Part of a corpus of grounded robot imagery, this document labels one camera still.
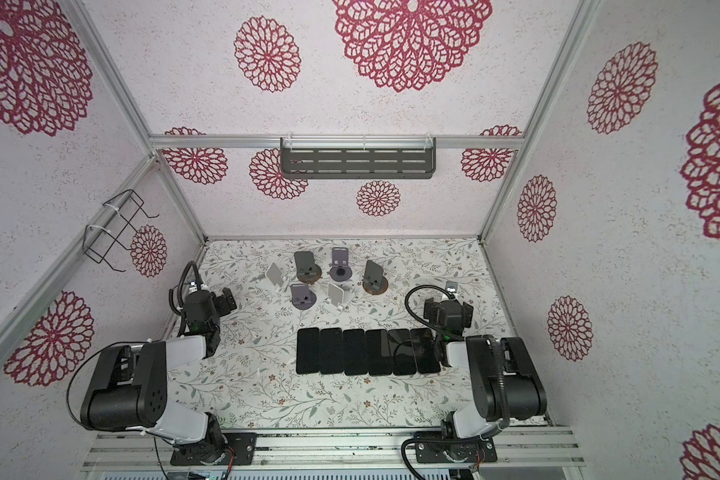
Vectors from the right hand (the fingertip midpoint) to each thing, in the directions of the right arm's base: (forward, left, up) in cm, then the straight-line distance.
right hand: (451, 297), depth 93 cm
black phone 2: (-14, +37, -9) cm, 41 cm away
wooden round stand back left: (+12, +48, -2) cm, 50 cm away
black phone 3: (-15, +15, -9) cm, 23 cm away
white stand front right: (-1, +36, -1) cm, 36 cm away
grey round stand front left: (0, +48, -2) cm, 48 cm away
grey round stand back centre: (+15, +37, -6) cm, 40 cm away
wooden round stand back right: (+7, +24, -2) cm, 25 cm away
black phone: (-16, +44, -6) cm, 47 cm away
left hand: (-4, +75, +2) cm, 75 cm away
